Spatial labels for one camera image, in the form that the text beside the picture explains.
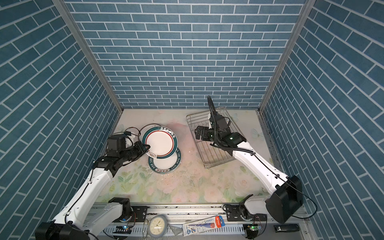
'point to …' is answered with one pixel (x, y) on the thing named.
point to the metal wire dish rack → (211, 154)
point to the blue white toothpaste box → (203, 225)
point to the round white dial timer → (157, 226)
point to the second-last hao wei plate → (166, 165)
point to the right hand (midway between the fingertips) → (200, 129)
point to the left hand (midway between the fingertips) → (151, 145)
